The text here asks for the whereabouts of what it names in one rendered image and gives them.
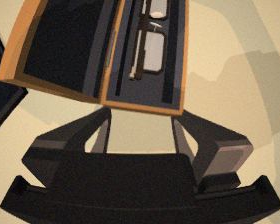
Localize black glasses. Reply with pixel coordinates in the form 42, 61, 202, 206
129, 0, 170, 81

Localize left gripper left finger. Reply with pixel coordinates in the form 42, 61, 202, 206
30, 106, 112, 153

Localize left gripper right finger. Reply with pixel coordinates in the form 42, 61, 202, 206
171, 109, 254, 186

